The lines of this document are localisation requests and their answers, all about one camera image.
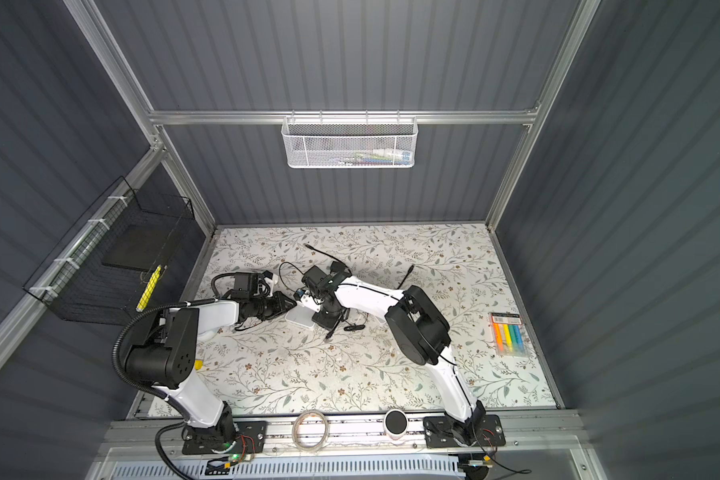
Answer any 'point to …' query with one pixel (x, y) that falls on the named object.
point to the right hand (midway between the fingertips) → (327, 319)
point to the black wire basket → (103, 271)
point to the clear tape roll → (295, 433)
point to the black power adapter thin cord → (354, 327)
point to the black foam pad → (140, 247)
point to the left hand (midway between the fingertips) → (295, 305)
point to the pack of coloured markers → (508, 334)
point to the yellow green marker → (149, 288)
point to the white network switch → (301, 315)
